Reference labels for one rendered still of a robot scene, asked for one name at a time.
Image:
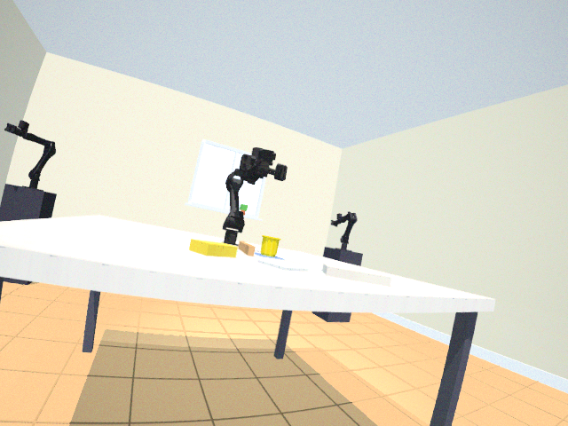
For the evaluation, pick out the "yellow cup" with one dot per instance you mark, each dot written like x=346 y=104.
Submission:
x=269 y=246

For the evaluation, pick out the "yellow rectangular block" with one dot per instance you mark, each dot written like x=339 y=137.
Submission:
x=212 y=248

